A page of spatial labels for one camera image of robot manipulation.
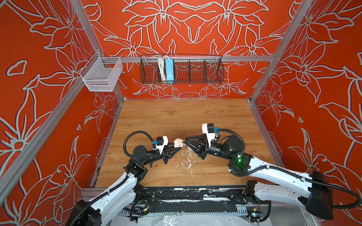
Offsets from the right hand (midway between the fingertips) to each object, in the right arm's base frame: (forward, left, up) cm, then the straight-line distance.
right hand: (185, 139), depth 58 cm
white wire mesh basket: (+49, +58, -1) cm, 76 cm away
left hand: (+3, +3, -12) cm, 12 cm away
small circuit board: (-23, -35, -35) cm, 55 cm away
